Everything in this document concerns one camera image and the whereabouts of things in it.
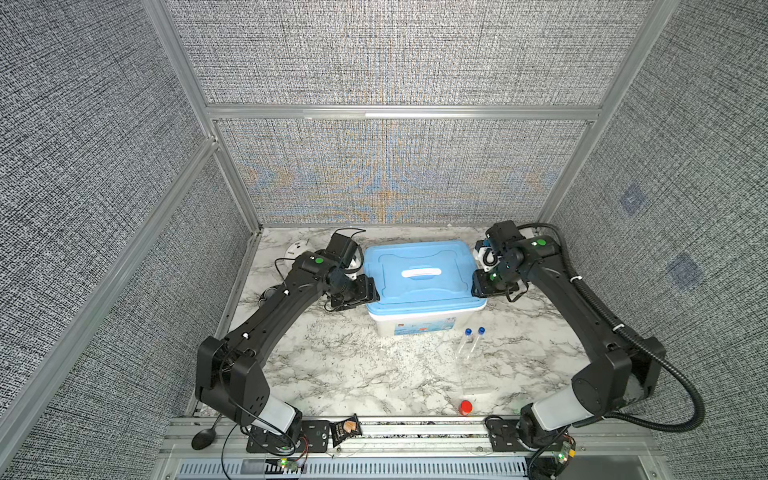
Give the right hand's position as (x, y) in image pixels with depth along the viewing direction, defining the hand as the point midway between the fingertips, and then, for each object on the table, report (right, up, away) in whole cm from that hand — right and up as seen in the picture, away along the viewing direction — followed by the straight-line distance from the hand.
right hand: (481, 289), depth 81 cm
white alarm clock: (-55, +11, +19) cm, 60 cm away
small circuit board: (-35, -33, -7) cm, 48 cm away
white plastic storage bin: (-15, -10, +4) cm, 18 cm away
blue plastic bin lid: (-16, +3, +3) cm, 16 cm away
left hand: (-30, -3, -1) cm, 30 cm away
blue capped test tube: (-5, -10, -6) cm, 13 cm away
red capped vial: (-6, -30, -4) cm, 31 cm away
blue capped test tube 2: (-2, -11, -4) cm, 12 cm away
